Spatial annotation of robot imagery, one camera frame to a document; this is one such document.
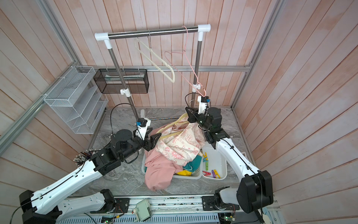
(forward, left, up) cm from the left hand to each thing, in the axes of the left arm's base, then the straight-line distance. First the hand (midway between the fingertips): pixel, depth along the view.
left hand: (156, 134), depth 67 cm
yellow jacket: (-11, -15, -23) cm, 30 cm away
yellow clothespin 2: (+2, -29, -28) cm, 41 cm away
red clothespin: (-10, -29, -29) cm, 42 cm away
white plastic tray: (-2, -36, -30) cm, 47 cm away
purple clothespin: (-10, -33, -29) cm, 45 cm away
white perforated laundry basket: (-11, -22, -23) cm, 34 cm away
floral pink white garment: (+1, -12, -8) cm, 15 cm away
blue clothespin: (-1, -29, -30) cm, 41 cm away
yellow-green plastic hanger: (+7, -10, 0) cm, 12 cm away
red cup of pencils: (-8, +40, -12) cm, 43 cm away
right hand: (+16, -15, +3) cm, 22 cm away
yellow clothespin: (-11, -35, -29) cm, 47 cm away
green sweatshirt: (-8, -20, -20) cm, 29 cm away
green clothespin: (-5, -29, -28) cm, 41 cm away
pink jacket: (-13, -1, -17) cm, 22 cm away
